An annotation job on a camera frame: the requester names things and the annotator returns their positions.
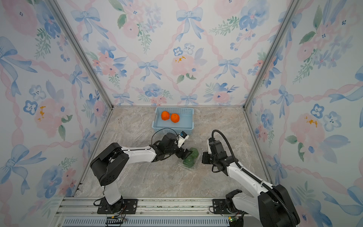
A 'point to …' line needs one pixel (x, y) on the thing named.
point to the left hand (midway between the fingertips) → (189, 147)
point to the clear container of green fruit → (194, 167)
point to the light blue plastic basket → (185, 124)
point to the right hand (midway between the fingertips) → (201, 148)
